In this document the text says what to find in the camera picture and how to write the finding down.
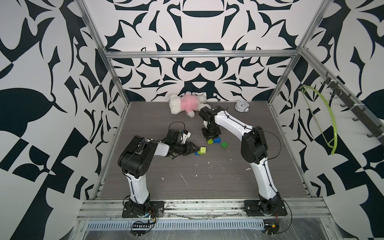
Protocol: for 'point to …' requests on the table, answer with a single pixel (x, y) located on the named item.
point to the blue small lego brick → (196, 153)
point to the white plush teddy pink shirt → (188, 103)
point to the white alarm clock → (242, 106)
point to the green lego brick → (224, 144)
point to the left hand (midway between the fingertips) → (195, 149)
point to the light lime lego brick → (203, 149)
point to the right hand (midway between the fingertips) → (208, 136)
